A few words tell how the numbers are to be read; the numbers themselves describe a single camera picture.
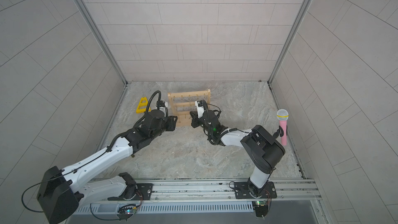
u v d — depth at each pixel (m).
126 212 0.65
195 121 0.76
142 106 1.02
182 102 1.05
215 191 0.73
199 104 0.74
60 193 0.36
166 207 0.68
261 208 0.68
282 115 0.67
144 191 0.71
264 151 0.45
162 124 0.60
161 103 0.68
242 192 0.71
